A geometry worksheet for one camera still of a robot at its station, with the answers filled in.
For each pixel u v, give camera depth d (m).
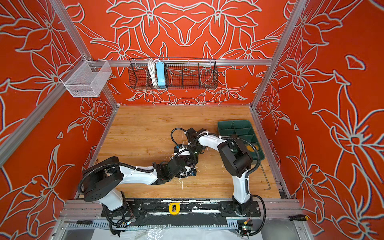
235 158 0.50
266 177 0.83
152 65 0.87
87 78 0.92
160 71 0.90
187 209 0.74
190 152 0.80
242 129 0.98
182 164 0.67
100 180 0.45
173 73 0.99
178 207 0.73
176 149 0.79
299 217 0.69
